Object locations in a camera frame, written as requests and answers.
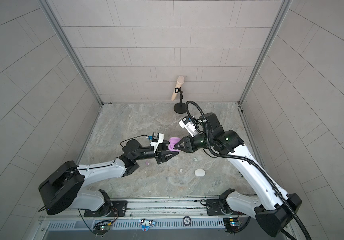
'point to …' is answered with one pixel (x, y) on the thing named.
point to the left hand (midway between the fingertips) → (179, 153)
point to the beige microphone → (180, 80)
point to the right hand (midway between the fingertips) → (177, 147)
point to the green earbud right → (195, 160)
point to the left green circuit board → (101, 228)
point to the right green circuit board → (231, 224)
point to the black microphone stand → (180, 107)
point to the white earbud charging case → (199, 172)
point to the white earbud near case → (181, 170)
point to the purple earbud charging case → (172, 141)
